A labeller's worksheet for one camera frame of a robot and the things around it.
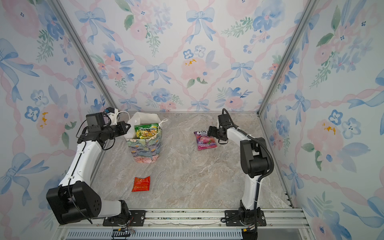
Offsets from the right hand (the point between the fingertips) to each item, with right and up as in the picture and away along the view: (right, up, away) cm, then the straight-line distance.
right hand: (213, 132), depth 102 cm
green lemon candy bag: (-38, +1, -23) cm, 45 cm away
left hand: (-48, +5, -21) cm, 53 cm away
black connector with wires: (-48, -48, -29) cm, 73 cm away
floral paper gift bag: (-40, -9, -20) cm, 46 cm away
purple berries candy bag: (-6, -6, -2) cm, 9 cm away
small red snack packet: (-42, -28, -19) cm, 54 cm away
